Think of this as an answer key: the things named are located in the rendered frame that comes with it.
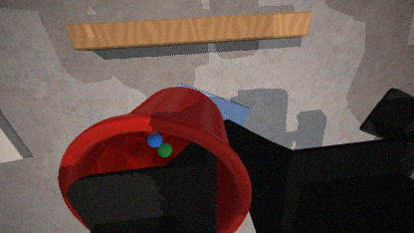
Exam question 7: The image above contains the blue marble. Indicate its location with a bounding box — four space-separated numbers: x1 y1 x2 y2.
147 133 163 147

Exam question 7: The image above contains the green marble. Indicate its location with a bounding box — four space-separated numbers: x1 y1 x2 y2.
157 142 172 157

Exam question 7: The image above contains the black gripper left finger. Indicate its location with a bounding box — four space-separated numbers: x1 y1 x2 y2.
67 141 217 233

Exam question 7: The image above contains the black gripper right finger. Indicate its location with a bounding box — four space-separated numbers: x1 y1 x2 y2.
223 119 414 233

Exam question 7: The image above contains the red cup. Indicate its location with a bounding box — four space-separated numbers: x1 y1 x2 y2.
58 87 252 233

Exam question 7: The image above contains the tan wooden bar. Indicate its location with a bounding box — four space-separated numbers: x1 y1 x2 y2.
66 11 312 51

